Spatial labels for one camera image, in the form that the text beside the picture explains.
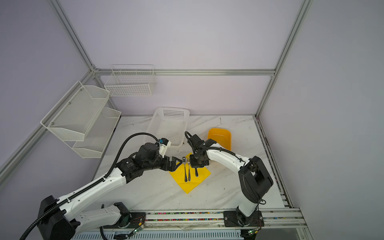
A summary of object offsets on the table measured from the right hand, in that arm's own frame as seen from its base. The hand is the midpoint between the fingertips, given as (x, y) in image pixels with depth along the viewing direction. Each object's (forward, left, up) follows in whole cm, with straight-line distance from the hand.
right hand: (193, 165), depth 85 cm
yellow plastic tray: (+24, -19, -4) cm, 31 cm away
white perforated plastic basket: (+39, +20, -6) cm, 44 cm away
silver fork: (-3, +3, -7) cm, 8 cm away
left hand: (-3, +9, +10) cm, 14 cm away
